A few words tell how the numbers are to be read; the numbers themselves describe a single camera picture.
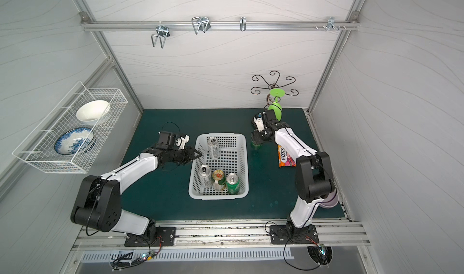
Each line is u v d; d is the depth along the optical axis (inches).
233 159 38.5
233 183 30.6
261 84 36.0
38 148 22.3
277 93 33.4
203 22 30.1
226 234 29.6
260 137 33.1
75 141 25.6
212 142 34.7
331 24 30.1
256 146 38.0
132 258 28.0
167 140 27.8
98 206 16.8
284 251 25.6
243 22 28.3
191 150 32.1
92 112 28.9
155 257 27.5
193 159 31.0
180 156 30.1
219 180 30.9
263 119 30.0
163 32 30.9
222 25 30.8
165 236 28.9
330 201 17.3
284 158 37.6
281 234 29.0
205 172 30.3
